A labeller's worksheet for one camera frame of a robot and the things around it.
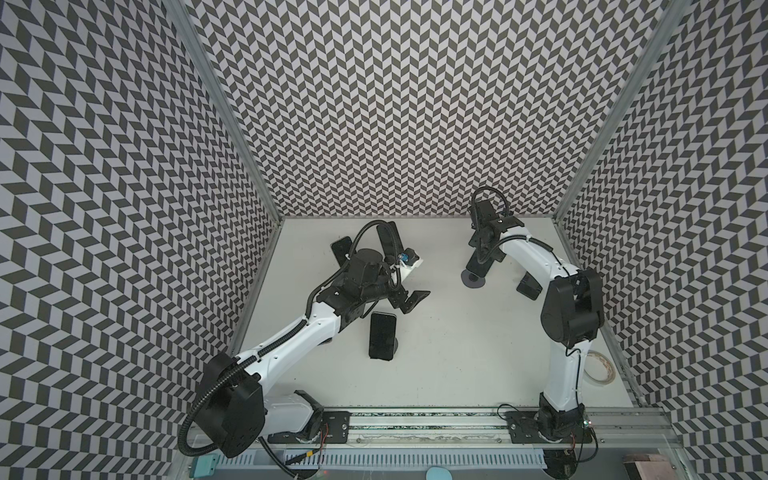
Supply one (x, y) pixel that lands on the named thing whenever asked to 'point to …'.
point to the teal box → (204, 465)
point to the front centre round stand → (395, 345)
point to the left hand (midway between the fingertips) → (417, 279)
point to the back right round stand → (472, 280)
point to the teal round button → (438, 472)
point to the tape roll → (598, 368)
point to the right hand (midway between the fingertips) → (486, 250)
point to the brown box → (648, 466)
